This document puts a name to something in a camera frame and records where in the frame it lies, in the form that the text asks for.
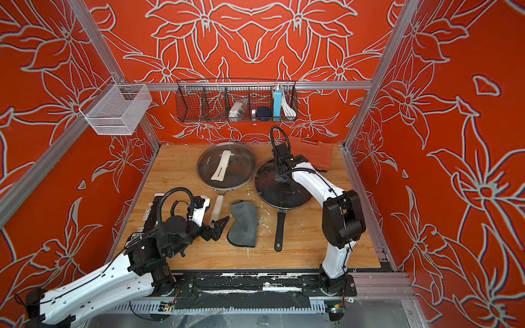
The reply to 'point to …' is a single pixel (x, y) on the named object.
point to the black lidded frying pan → (280, 220)
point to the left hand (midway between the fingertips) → (219, 210)
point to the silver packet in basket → (239, 108)
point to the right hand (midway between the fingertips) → (280, 174)
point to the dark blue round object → (264, 113)
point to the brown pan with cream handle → (216, 213)
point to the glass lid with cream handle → (226, 166)
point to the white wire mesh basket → (116, 108)
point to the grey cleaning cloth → (244, 231)
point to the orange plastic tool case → (318, 153)
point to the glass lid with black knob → (277, 193)
